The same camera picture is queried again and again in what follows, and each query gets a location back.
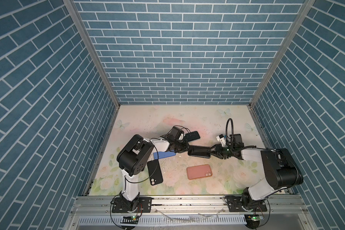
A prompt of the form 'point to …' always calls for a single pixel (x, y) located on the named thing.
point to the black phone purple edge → (191, 136)
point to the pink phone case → (199, 172)
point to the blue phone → (164, 155)
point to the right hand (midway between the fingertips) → (207, 150)
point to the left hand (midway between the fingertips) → (191, 149)
